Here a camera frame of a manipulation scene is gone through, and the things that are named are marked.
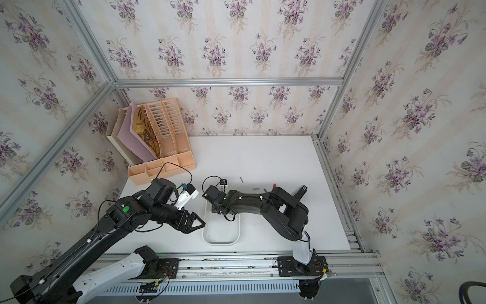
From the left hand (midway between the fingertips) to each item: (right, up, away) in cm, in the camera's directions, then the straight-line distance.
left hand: (199, 223), depth 66 cm
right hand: (+4, -1, +24) cm, 25 cm away
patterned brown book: (-36, +37, +32) cm, 60 cm away
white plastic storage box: (+4, -9, +15) cm, 18 cm away
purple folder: (-34, +30, +18) cm, 49 cm away
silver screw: (+14, +11, +34) cm, 39 cm away
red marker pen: (+33, +8, +32) cm, 46 cm away
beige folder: (-41, +32, +14) cm, 53 cm away
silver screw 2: (+22, +7, +29) cm, 37 cm away
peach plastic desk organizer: (-28, +45, +36) cm, 64 cm away
